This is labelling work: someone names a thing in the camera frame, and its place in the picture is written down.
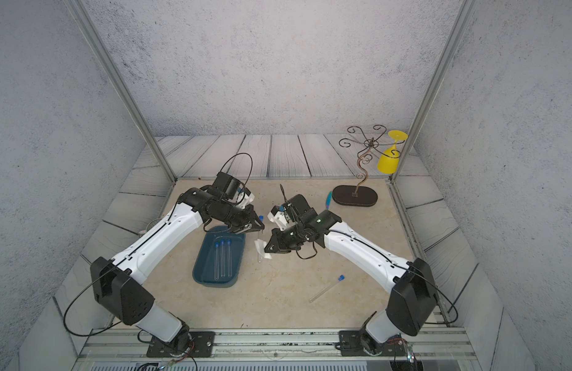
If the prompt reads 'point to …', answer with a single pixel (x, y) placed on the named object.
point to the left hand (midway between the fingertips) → (267, 227)
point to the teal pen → (328, 199)
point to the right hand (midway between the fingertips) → (266, 251)
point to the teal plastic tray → (219, 257)
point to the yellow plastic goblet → (388, 161)
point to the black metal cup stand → (356, 195)
